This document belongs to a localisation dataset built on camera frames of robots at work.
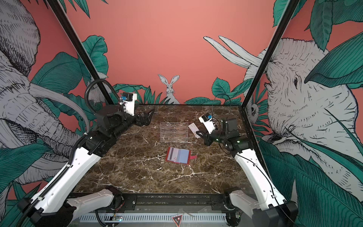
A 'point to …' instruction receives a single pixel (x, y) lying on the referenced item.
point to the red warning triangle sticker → (177, 219)
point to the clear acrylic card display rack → (174, 132)
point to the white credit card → (194, 128)
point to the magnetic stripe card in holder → (172, 154)
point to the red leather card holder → (179, 155)
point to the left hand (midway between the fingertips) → (146, 105)
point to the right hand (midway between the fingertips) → (197, 130)
